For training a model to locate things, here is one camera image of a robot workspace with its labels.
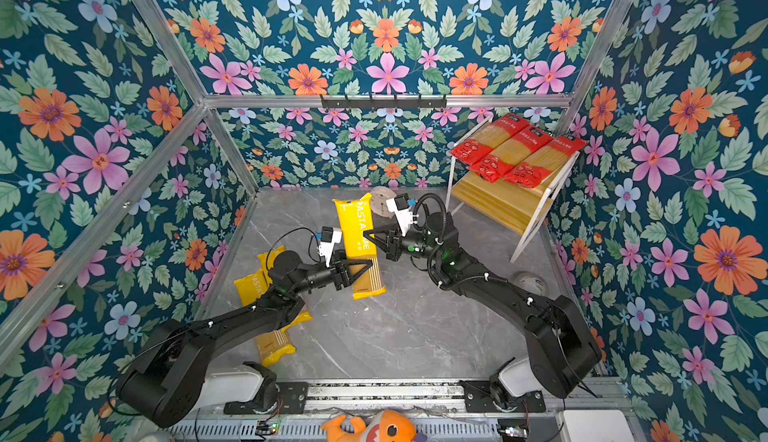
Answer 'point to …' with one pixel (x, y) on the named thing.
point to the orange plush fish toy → (383, 426)
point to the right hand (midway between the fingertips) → (367, 231)
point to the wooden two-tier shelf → (527, 209)
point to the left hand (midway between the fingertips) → (370, 258)
